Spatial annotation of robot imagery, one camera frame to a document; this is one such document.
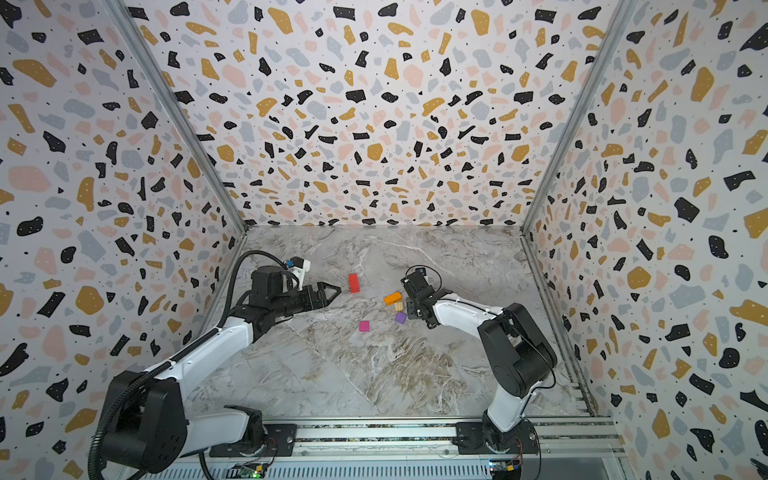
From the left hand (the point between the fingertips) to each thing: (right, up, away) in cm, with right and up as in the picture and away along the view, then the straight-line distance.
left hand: (330, 289), depth 83 cm
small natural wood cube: (+19, -7, +15) cm, 25 cm away
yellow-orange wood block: (+17, -5, +18) cm, 25 cm away
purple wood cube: (+19, -11, +14) cm, 26 cm away
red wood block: (+3, 0, +21) cm, 22 cm away
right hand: (+24, -5, +12) cm, 27 cm away
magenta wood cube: (+8, -13, +12) cm, 20 cm away
